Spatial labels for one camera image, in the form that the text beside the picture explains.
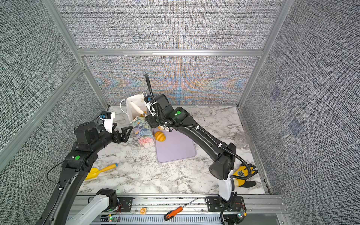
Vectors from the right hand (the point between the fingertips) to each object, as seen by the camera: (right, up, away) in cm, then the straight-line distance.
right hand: (152, 115), depth 76 cm
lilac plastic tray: (+13, -21, +20) cm, 31 cm away
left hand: (-13, -5, -6) cm, 15 cm away
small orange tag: (-4, -49, -5) cm, 49 cm away
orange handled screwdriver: (+10, -49, -7) cm, 50 cm away
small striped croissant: (+1, -14, +20) cm, 25 cm away
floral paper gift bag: (-9, -7, +11) cm, 16 cm away
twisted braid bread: (+5, -7, -7) cm, 11 cm away
